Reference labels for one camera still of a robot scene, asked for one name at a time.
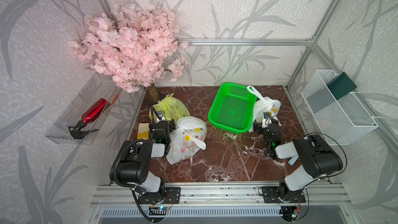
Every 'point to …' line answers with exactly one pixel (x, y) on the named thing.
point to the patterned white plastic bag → (264, 104)
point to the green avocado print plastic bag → (172, 108)
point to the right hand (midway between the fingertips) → (264, 117)
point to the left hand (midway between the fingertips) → (162, 119)
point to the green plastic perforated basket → (232, 108)
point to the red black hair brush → (94, 112)
